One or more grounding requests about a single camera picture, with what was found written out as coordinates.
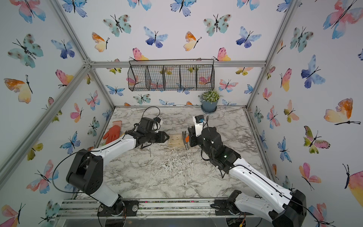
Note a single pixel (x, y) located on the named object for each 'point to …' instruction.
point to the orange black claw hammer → (186, 139)
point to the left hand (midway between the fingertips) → (168, 136)
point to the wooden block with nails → (176, 140)
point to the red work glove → (114, 132)
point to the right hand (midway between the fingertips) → (191, 126)
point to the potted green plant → (209, 101)
